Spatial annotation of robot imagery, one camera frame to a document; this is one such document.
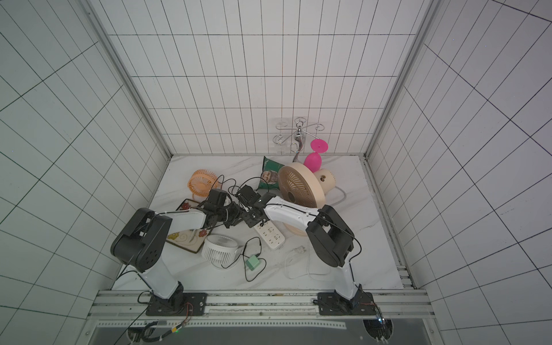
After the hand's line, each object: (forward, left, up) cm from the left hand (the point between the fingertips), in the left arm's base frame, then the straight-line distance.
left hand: (245, 218), depth 94 cm
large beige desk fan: (-4, -24, +30) cm, 39 cm away
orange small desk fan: (+13, +21, +9) cm, 26 cm away
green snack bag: (+27, -10, +6) cm, 29 cm away
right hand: (-2, 0, +4) cm, 5 cm away
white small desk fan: (-17, +6, +7) cm, 20 cm away
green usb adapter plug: (-19, -5, +1) cm, 20 cm away
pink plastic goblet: (+20, -30, +17) cm, 40 cm away
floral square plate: (-10, +22, 0) cm, 24 cm away
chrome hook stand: (+26, -23, +28) cm, 44 cm away
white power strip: (-8, -12, +2) cm, 14 cm away
